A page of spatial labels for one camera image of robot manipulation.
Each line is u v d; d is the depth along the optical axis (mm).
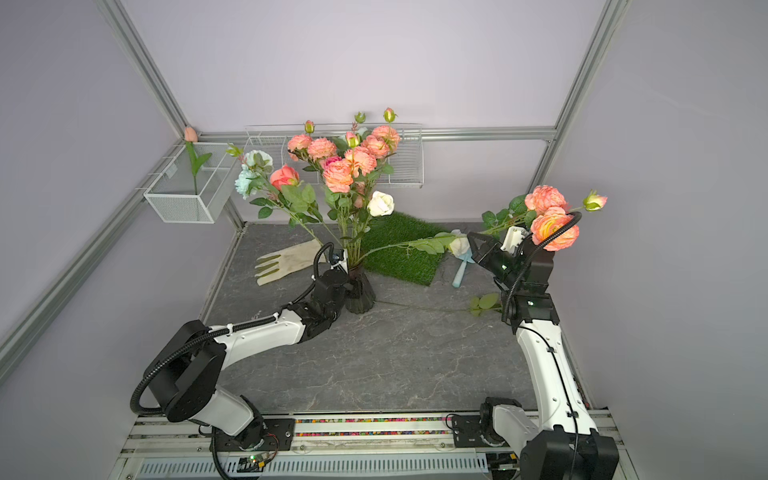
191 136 891
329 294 659
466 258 1054
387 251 795
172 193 824
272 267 1074
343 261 771
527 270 526
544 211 535
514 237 643
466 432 741
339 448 734
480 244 719
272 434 735
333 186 659
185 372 439
